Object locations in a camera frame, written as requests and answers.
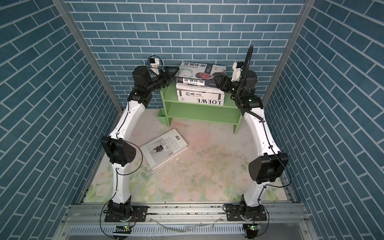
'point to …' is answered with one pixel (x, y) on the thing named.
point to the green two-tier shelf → (229, 114)
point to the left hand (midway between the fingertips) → (178, 71)
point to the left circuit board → (125, 229)
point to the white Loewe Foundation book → (202, 100)
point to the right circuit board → (252, 229)
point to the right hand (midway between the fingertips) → (216, 76)
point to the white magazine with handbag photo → (163, 148)
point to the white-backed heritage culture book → (185, 94)
